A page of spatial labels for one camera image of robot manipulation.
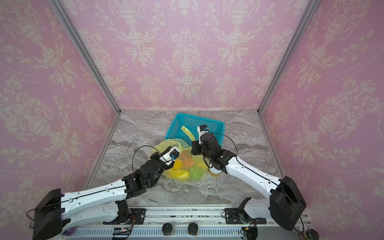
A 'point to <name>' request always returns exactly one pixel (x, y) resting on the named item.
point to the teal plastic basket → (192, 122)
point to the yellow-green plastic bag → (179, 171)
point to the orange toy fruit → (187, 160)
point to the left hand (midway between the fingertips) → (169, 147)
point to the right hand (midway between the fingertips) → (192, 142)
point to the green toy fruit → (196, 172)
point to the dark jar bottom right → (312, 234)
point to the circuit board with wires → (122, 230)
